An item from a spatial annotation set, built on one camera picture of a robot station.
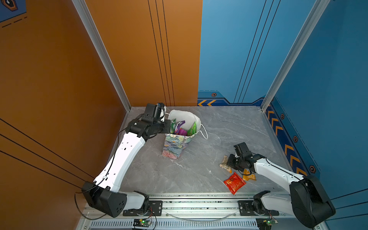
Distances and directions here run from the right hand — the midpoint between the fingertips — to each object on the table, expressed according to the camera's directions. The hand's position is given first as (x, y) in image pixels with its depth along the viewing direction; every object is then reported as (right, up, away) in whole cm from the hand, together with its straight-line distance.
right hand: (225, 163), depth 88 cm
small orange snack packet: (+14, -6, -6) cm, 16 cm away
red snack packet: (+3, -9, -8) cm, 12 cm away
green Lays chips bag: (-21, +21, -2) cm, 29 cm away
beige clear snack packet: (-1, 0, -2) cm, 2 cm away
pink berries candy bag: (-29, +23, -3) cm, 37 cm away
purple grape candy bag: (-27, +19, +1) cm, 33 cm away
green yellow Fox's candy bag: (-32, +23, -5) cm, 40 cm away
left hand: (-34, +25, -13) cm, 44 cm away
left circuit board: (-46, -25, -18) cm, 55 cm away
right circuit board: (+15, -25, -18) cm, 34 cm away
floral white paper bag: (-31, +13, -11) cm, 35 cm away
